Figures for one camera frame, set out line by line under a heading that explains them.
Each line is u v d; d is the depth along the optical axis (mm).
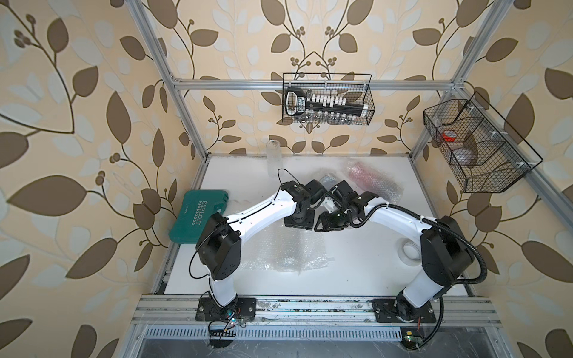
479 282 433
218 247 454
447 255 454
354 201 654
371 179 992
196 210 937
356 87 911
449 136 808
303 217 690
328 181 987
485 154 733
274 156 1038
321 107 829
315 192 667
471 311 755
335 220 752
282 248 812
